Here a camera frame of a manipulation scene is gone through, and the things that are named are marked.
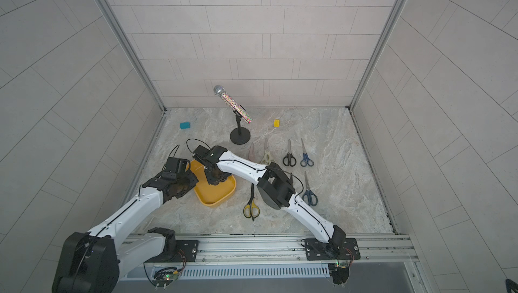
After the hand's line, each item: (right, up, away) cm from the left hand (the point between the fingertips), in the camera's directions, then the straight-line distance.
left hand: (200, 177), depth 87 cm
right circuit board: (+55, -28, -18) cm, 65 cm away
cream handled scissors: (+29, +7, +8) cm, 31 cm away
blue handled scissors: (+48, +6, +9) cm, 49 cm away
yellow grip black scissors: (+23, -11, -7) cm, 27 cm away
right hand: (+7, -2, +3) cm, 8 cm away
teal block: (-16, +23, +21) cm, 35 cm away
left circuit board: (-4, -27, -22) cm, 35 cm away
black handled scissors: (+40, +6, +9) cm, 42 cm away
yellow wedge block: (+34, +24, +21) cm, 47 cm away
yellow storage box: (+7, -5, -7) cm, 11 cm away
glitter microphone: (+9, +38, -3) cm, 39 cm away
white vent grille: (+45, -27, -19) cm, 56 cm away
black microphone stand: (+15, +17, +17) cm, 28 cm away
